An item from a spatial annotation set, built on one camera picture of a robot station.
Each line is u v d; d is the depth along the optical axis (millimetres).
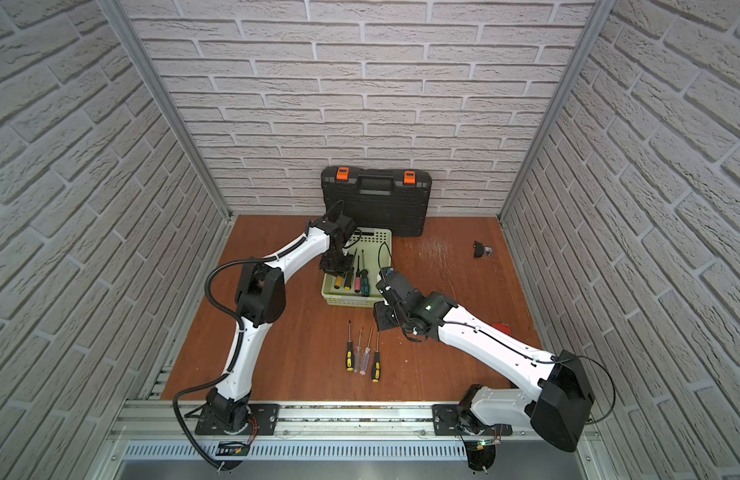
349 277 978
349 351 837
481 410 607
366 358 830
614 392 454
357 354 834
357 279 997
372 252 1074
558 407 382
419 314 534
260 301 604
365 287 955
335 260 876
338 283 947
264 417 740
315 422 748
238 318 602
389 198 967
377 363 817
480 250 1082
